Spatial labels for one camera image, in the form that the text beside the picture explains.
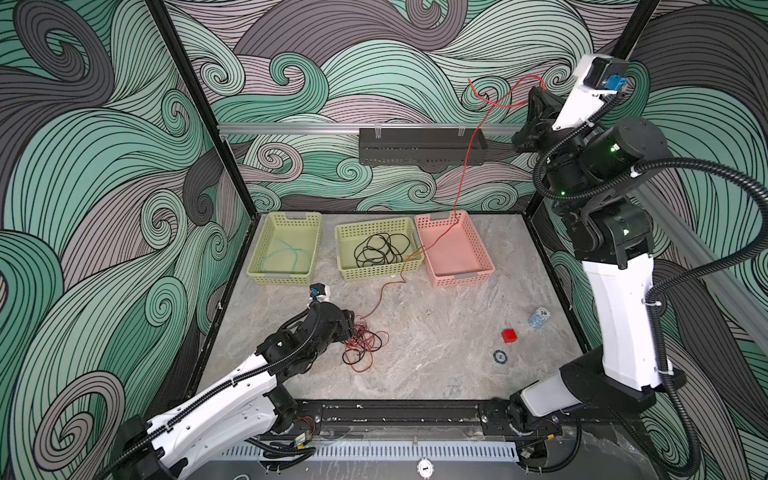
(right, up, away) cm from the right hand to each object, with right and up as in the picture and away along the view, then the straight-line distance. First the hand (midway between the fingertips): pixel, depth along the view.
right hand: (533, 88), depth 45 cm
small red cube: (+15, -52, +41) cm, 68 cm away
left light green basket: (-55, -20, +68) cm, 89 cm away
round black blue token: (+11, -58, +38) cm, 70 cm away
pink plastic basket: (+4, -29, +62) cm, 68 cm away
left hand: (-33, -44, +32) cm, 63 cm away
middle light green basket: (-35, -22, +64) cm, 77 cm away
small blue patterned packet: (+23, -47, +40) cm, 66 cm away
